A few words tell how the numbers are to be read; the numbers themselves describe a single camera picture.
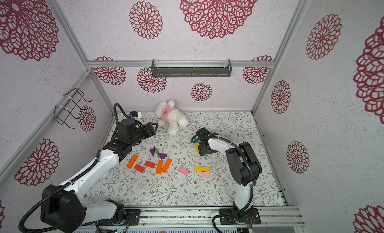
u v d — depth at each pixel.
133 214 0.74
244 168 0.50
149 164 0.92
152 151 0.97
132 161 0.92
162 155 0.95
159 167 0.90
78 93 0.83
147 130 0.70
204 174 0.88
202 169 0.88
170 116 1.08
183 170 0.90
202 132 0.80
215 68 0.91
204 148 0.75
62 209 0.40
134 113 0.71
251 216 0.72
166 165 0.92
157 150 0.97
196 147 1.00
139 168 0.90
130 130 0.62
